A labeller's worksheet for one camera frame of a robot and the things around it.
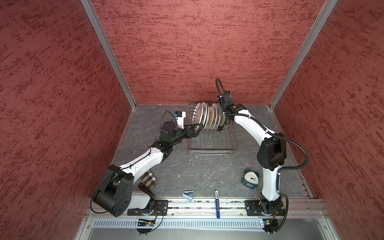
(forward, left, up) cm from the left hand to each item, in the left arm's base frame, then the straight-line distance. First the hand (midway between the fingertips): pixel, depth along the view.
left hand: (198, 128), depth 80 cm
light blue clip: (-29, +5, -21) cm, 36 cm away
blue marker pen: (-33, -10, -21) cm, 40 cm away
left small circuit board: (-41, +26, -25) cm, 55 cm away
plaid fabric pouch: (-22, +27, -19) cm, 40 cm away
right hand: (+17, -17, -4) cm, 25 cm away
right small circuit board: (-41, -36, -23) cm, 59 cm away
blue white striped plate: (+23, +1, -16) cm, 28 cm away
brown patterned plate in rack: (+14, -8, -8) cm, 19 cm away
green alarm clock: (-21, -29, -18) cm, 40 cm away
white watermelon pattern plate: (+14, -3, -5) cm, 15 cm away
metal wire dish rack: (+3, -9, -21) cm, 23 cm away
